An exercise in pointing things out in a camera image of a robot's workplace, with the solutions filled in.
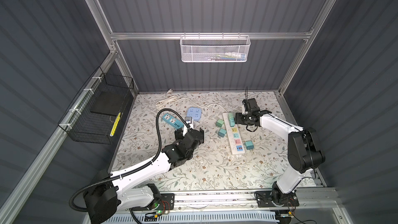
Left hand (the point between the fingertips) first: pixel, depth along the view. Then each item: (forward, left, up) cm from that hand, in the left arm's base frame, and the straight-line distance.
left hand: (192, 129), depth 79 cm
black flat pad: (+12, +42, +9) cm, 45 cm away
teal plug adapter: (+10, -25, -11) cm, 29 cm away
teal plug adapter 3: (-3, -33, -16) cm, 37 cm away
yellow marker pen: (-2, +34, +10) cm, 36 cm away
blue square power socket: (+22, -2, -15) cm, 27 cm away
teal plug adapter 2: (+6, -18, -16) cm, 25 cm away
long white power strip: (+1, -25, -15) cm, 29 cm away
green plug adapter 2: (+14, -17, -16) cm, 27 cm away
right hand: (+11, -30, -10) cm, 33 cm away
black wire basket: (+3, +46, +9) cm, 47 cm away
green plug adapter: (+16, -25, -11) cm, 31 cm away
